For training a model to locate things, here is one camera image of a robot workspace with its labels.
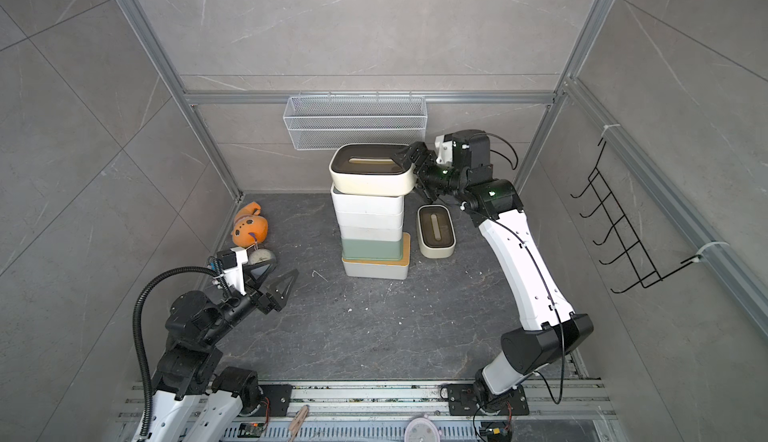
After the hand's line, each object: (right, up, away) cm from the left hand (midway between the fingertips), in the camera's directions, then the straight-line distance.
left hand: (288, 265), depth 65 cm
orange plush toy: (-24, +8, +33) cm, 41 cm away
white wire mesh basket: (+1, +43, +35) cm, 56 cm away
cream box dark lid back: (+39, +5, +36) cm, 53 cm away
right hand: (+25, +22, 0) cm, 33 cm away
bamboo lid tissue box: (+18, +10, +11) cm, 23 cm away
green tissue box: (+17, +1, +22) cm, 28 cm away
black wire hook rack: (+79, -1, -1) cm, 79 cm away
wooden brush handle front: (+1, -39, +5) cm, 39 cm away
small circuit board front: (-11, -41, +5) cm, 42 cm away
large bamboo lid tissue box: (+20, -6, +27) cm, 35 cm away
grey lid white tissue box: (+13, +13, +8) cm, 20 cm away
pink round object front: (+30, -39, +3) cm, 50 cm away
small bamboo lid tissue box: (+22, +6, +15) cm, 27 cm away
